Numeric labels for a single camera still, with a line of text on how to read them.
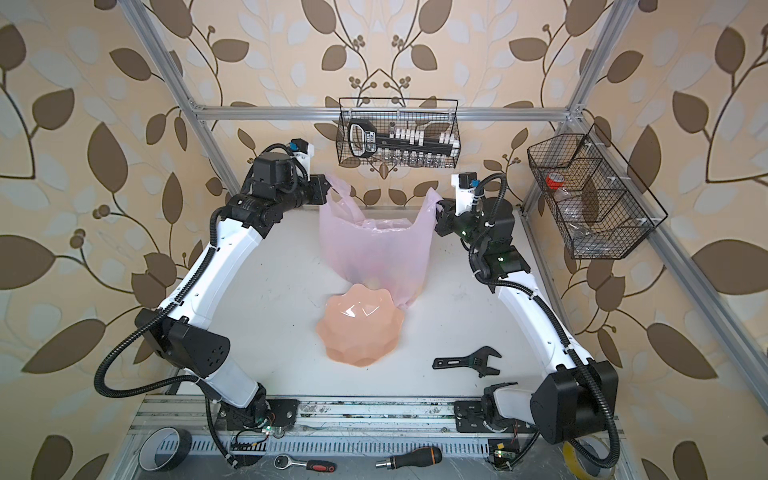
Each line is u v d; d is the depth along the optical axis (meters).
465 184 0.60
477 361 0.83
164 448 0.71
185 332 0.41
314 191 0.66
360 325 0.89
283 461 0.68
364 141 0.85
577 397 0.39
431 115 0.91
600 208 0.74
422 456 0.69
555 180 0.81
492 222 0.53
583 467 0.68
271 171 0.54
